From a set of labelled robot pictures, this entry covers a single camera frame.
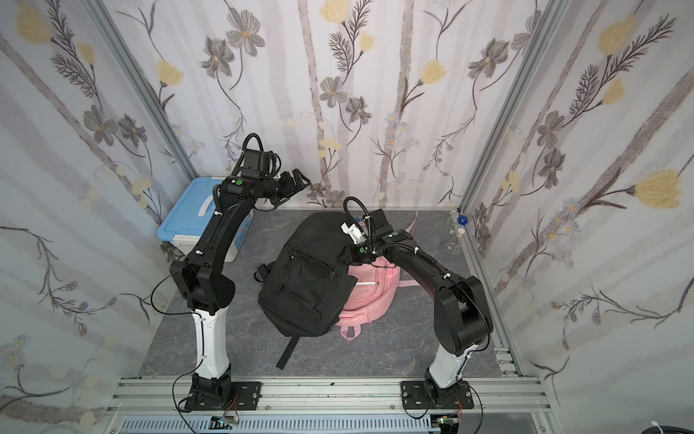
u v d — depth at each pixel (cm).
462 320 46
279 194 75
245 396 74
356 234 79
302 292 85
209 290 53
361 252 75
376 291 91
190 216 97
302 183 79
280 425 70
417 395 74
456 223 116
